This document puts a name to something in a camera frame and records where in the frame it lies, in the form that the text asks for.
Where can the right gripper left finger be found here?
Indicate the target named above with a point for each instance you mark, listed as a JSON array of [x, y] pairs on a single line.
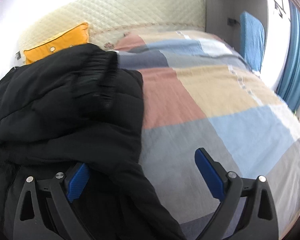
[[44, 209]]

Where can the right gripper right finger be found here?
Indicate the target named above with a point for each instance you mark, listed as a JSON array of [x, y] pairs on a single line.
[[258, 219]]

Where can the black puffer jacket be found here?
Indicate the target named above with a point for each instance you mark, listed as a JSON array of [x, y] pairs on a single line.
[[78, 106]]

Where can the blue curtain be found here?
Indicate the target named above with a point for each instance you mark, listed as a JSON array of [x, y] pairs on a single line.
[[289, 84]]

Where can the patchwork plaid quilt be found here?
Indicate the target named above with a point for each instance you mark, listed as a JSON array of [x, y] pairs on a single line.
[[198, 92]]

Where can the blue covered chair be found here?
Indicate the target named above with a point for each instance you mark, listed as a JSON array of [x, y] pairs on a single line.
[[252, 41]]

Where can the yellow crown pillow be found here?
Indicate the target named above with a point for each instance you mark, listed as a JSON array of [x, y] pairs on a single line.
[[72, 37]]

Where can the floral pillow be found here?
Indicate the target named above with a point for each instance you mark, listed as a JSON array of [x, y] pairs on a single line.
[[107, 38]]

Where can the cream quilted headboard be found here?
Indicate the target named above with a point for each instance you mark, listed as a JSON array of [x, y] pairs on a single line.
[[140, 15]]

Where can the wall power socket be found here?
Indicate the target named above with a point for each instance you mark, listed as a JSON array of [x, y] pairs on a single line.
[[231, 22]]

